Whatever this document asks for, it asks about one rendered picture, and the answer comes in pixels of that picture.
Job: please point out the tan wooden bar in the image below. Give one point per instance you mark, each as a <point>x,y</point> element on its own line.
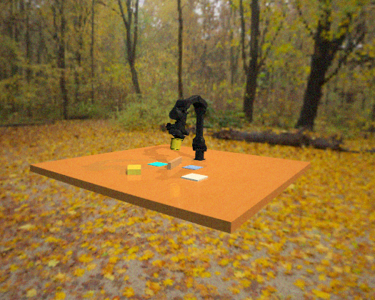
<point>175,162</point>

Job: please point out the cream flat pad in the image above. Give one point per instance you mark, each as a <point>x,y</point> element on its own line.
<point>194,177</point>

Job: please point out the yellow cup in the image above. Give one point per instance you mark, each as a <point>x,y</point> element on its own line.
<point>175,144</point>

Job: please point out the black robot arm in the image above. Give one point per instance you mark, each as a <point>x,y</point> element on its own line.
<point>179,112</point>

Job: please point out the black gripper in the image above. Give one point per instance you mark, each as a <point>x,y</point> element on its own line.
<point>180,130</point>

